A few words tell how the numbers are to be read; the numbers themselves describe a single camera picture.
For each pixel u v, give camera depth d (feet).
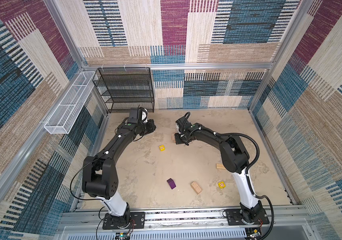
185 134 2.55
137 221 2.41
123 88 3.56
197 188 2.65
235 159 1.89
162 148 3.20
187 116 2.72
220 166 2.02
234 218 2.39
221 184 2.72
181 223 2.41
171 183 2.77
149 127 2.60
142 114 2.41
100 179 1.49
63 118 2.34
